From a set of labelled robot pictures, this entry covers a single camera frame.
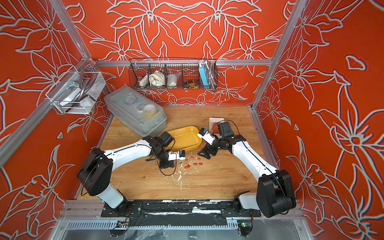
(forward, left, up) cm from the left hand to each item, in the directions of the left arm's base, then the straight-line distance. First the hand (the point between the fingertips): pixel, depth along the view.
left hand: (173, 162), depth 85 cm
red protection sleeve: (0, -9, -4) cm, 9 cm away
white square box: (+33, -25, +2) cm, 41 cm away
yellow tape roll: (+29, +18, +13) cm, 36 cm away
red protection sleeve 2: (+1, -13, -3) cm, 13 cm away
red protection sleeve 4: (+5, -15, -4) cm, 16 cm away
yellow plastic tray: (+19, -5, -4) cm, 20 cm away
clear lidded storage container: (+29, +28, +11) cm, 42 cm away
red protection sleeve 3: (+2, -16, -3) cm, 16 cm away
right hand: (+7, -16, +9) cm, 20 cm away
